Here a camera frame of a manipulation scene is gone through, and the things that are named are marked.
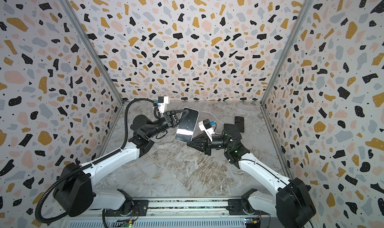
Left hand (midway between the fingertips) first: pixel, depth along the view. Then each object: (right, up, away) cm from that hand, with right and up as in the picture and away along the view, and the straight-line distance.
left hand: (188, 112), depth 61 cm
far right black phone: (+34, -6, +51) cm, 62 cm away
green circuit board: (-31, -52, +9) cm, 61 cm away
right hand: (-1, -13, +3) cm, 14 cm away
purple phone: (-1, -6, +3) cm, 7 cm away
